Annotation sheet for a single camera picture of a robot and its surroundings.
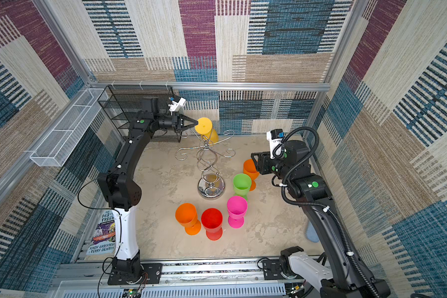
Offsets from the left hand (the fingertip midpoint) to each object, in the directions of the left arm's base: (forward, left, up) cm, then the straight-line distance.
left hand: (197, 121), depth 77 cm
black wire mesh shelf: (+28, +44, -10) cm, 53 cm away
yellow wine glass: (-2, -3, -2) cm, 4 cm away
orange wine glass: (-29, +5, -25) cm, 39 cm away
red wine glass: (-33, -6, -20) cm, 39 cm away
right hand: (-17, -23, -3) cm, 29 cm away
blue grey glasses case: (-36, -47, -32) cm, 67 cm away
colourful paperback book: (-36, +40, -34) cm, 64 cm away
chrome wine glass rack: (-10, -4, -33) cm, 35 cm away
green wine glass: (-15, -19, -25) cm, 34 cm away
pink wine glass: (-26, -16, -24) cm, 39 cm away
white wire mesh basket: (-13, +52, -2) cm, 54 cm away
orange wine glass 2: (-7, -23, -23) cm, 34 cm away
